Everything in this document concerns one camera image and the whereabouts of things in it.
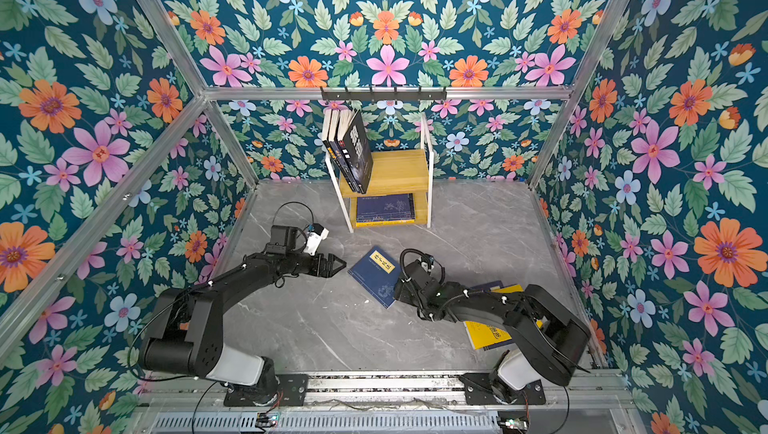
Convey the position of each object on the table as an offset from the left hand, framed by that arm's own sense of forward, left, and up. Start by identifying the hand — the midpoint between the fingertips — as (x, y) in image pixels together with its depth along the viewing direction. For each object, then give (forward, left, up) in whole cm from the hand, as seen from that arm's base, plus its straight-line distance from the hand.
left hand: (337, 255), depth 88 cm
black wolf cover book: (+20, -8, +24) cm, 32 cm away
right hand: (-9, -18, -7) cm, 22 cm away
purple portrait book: (+15, -4, +27) cm, 31 cm away
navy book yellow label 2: (-3, -12, -9) cm, 15 cm away
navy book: (-10, -45, -7) cm, 46 cm away
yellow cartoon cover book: (-23, -40, -7) cm, 46 cm away
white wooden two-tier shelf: (+16, -20, +10) cm, 28 cm away
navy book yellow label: (+18, -18, -1) cm, 26 cm away
